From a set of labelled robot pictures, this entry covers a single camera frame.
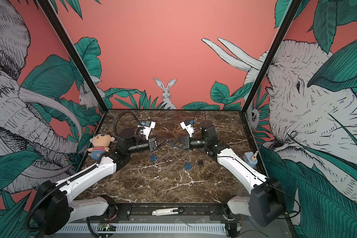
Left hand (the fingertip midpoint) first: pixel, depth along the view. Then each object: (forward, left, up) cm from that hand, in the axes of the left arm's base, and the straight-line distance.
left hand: (169, 141), depth 69 cm
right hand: (-2, -1, 0) cm, 2 cm away
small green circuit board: (-31, +31, -28) cm, 52 cm away
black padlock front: (+2, -18, -28) cm, 34 cm away
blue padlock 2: (-1, -10, -28) cm, 30 cm away
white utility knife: (-25, +2, -27) cm, 37 cm away
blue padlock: (+5, +12, -27) cm, 30 cm away
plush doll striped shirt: (+14, +45, -20) cm, 51 cm away
